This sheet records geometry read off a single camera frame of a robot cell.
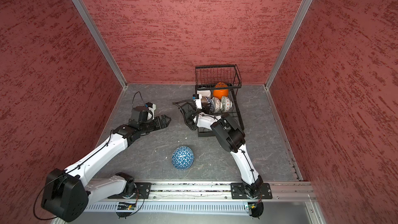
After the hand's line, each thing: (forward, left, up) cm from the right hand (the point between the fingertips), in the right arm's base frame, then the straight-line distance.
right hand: (209, 107), depth 97 cm
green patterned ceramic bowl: (+1, -11, +1) cm, 11 cm away
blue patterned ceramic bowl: (-30, +16, -6) cm, 34 cm away
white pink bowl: (+13, +3, -1) cm, 14 cm away
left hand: (-14, +25, +5) cm, 29 cm away
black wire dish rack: (+17, -7, +11) cm, 21 cm away
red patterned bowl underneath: (0, -5, +2) cm, 5 cm away
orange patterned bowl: (0, +1, +4) cm, 4 cm away
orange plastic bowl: (+13, -8, -2) cm, 15 cm away
